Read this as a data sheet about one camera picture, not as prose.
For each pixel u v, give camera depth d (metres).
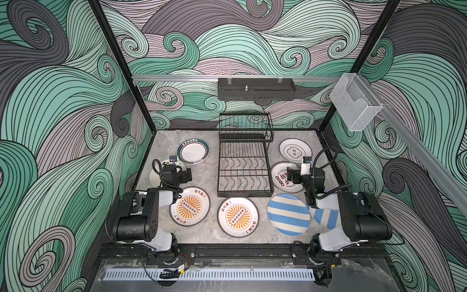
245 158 1.04
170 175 0.71
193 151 1.08
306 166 0.82
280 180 0.95
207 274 0.70
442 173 0.53
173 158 0.82
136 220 0.45
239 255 0.74
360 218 0.45
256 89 0.96
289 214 0.83
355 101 0.79
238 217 0.83
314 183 0.70
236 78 0.92
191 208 0.86
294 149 1.10
